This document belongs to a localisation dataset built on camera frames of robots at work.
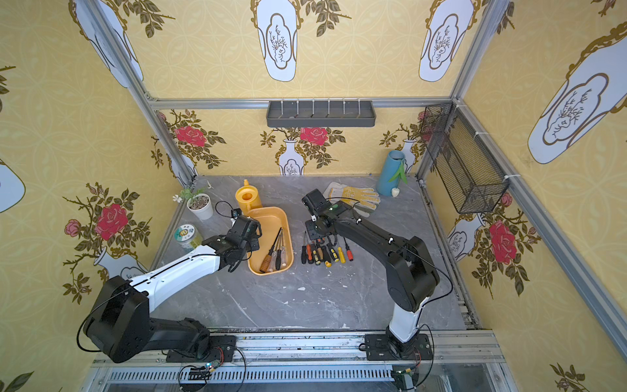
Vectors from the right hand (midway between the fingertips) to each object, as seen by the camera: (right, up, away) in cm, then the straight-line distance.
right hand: (322, 225), depth 90 cm
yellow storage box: (-20, +2, +7) cm, 21 cm away
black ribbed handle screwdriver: (-17, -13, +2) cm, 21 cm away
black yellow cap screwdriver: (+1, -12, +2) cm, 12 cm away
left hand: (-30, -4, -1) cm, 30 cm away
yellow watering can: (-32, +10, +16) cm, 37 cm away
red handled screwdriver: (+10, -11, +5) cm, 16 cm away
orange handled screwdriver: (-5, -11, +2) cm, 12 cm away
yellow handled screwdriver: (+7, -12, +3) cm, 14 cm away
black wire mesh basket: (+45, +15, -16) cm, 50 cm away
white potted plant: (-51, +8, +11) cm, 53 cm away
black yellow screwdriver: (+5, -12, +2) cm, 13 cm away
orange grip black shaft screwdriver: (-21, -13, 0) cm, 25 cm away
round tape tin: (-52, -4, +2) cm, 52 cm away
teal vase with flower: (+30, +22, +11) cm, 39 cm away
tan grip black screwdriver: (-1, -11, +3) cm, 12 cm away
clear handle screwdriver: (-15, -11, +3) cm, 18 cm away
